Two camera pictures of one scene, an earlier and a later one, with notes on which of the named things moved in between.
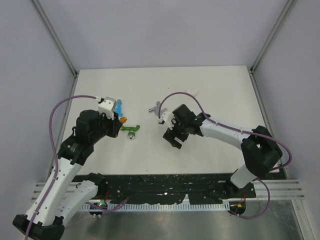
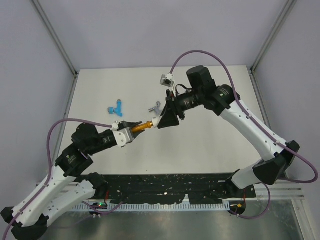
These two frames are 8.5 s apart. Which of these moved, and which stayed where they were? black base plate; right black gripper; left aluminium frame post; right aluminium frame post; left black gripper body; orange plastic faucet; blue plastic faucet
Moved: left black gripper body; right black gripper; orange plastic faucet
Stayed: black base plate; left aluminium frame post; right aluminium frame post; blue plastic faucet
